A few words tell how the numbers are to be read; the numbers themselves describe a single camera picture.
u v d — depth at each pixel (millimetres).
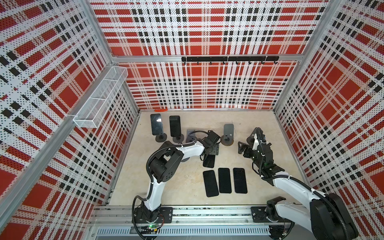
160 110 1266
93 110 914
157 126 1001
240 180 865
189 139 1033
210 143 764
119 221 730
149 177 532
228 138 1012
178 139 1045
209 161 1014
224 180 841
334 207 401
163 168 521
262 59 884
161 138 1047
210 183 849
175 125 961
